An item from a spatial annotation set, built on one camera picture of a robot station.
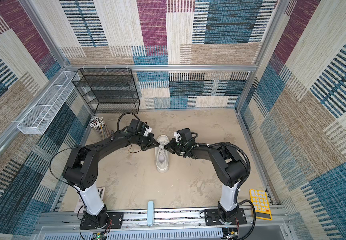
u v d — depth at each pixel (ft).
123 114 2.85
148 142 2.67
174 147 2.73
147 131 2.87
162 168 2.79
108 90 3.60
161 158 2.99
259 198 2.59
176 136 2.97
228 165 1.64
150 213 2.41
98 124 2.93
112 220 2.39
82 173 1.61
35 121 2.30
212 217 2.40
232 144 1.61
